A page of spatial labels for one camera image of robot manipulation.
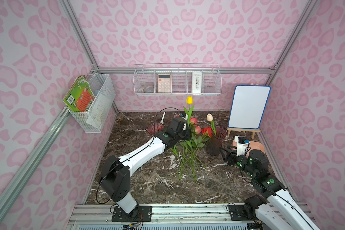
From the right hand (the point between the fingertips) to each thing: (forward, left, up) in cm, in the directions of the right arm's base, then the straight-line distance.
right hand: (223, 146), depth 74 cm
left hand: (+12, +16, -1) cm, 20 cm away
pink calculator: (+40, +33, +11) cm, 53 cm away
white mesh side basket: (+14, +72, +7) cm, 73 cm away
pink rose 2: (+24, +10, -18) cm, 32 cm away
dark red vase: (+7, +2, -10) cm, 12 cm away
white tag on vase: (+18, +34, -1) cm, 38 cm away
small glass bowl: (+37, +43, +9) cm, 57 cm away
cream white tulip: (+14, +6, +7) cm, 16 cm away
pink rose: (+32, +13, -17) cm, 38 cm away
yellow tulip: (+21, +17, +12) cm, 30 cm away
